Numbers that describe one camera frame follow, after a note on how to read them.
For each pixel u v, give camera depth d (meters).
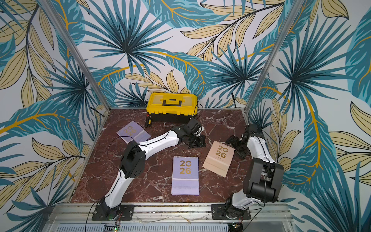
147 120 1.10
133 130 1.06
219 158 0.92
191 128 0.72
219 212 0.73
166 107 0.99
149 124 1.07
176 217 0.73
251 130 0.72
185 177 0.82
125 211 0.73
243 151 0.78
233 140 0.80
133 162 0.54
